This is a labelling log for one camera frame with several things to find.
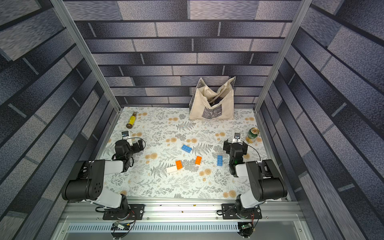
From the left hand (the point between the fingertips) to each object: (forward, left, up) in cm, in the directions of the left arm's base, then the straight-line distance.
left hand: (134, 139), depth 94 cm
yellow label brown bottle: (+19, +8, -4) cm, 21 cm away
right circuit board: (-46, -65, -9) cm, 80 cm away
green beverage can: (+3, -76, +5) cm, 76 cm away
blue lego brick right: (-12, -55, -5) cm, 56 cm away
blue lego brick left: (-4, -34, -5) cm, 34 cm away
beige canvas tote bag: (+17, -45, +16) cm, 51 cm away
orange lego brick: (-14, -30, -6) cm, 33 cm away
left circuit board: (-46, -1, -8) cm, 46 cm away
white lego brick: (-18, -25, -6) cm, 31 cm away
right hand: (-1, -66, +1) cm, 66 cm away
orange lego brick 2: (-12, -41, -6) cm, 43 cm away
